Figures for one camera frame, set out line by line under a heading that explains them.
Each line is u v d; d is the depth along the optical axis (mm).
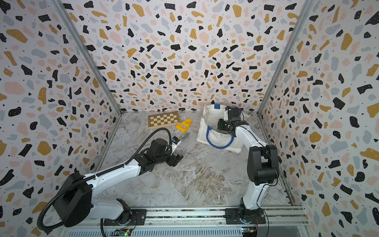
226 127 844
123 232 702
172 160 747
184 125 1130
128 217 675
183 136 1055
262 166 496
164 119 1132
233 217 731
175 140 733
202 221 732
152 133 614
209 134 881
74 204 405
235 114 747
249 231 716
